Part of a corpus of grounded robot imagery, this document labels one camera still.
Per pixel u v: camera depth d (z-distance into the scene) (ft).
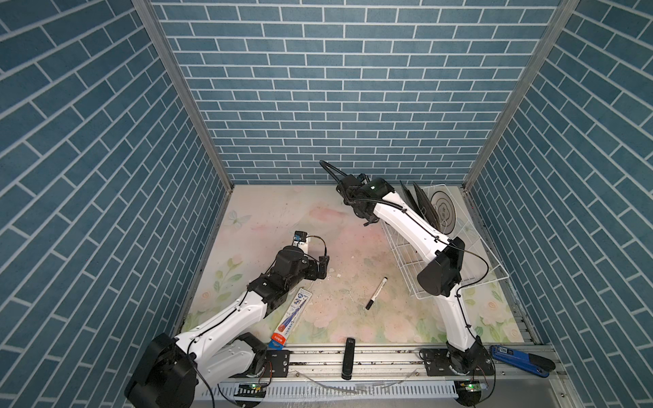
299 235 2.37
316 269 2.42
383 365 2.47
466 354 2.07
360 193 1.99
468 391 2.35
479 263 3.14
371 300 2.82
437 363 2.42
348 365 2.28
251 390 2.37
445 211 3.26
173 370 1.29
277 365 2.42
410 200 2.98
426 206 2.97
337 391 2.31
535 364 2.35
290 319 2.65
